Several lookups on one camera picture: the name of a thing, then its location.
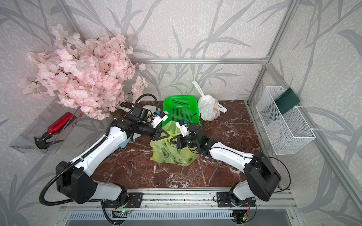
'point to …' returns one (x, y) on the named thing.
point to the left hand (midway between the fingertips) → (167, 135)
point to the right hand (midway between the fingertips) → (170, 139)
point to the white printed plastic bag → (209, 107)
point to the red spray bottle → (41, 142)
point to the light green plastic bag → (163, 150)
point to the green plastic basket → (178, 108)
